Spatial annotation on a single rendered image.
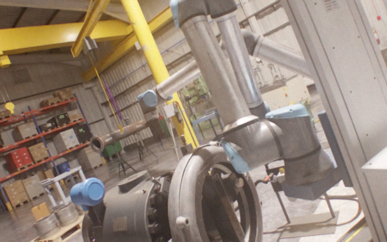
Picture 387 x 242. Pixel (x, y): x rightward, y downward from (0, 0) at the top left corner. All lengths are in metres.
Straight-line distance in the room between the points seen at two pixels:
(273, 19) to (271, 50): 11.17
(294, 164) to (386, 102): 0.43
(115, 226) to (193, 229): 0.63
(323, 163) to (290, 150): 0.13
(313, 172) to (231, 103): 0.38
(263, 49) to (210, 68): 0.54
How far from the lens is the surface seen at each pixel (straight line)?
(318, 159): 1.16
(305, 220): 2.61
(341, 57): 1.17
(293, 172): 1.16
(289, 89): 7.44
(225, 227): 1.65
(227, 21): 1.28
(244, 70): 1.33
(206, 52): 1.15
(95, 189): 1.94
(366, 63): 1.27
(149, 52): 5.37
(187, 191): 1.42
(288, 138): 1.11
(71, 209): 5.69
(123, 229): 1.83
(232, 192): 1.60
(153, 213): 1.69
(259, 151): 1.08
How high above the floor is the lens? 1.21
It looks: 3 degrees down
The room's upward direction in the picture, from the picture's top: 23 degrees counter-clockwise
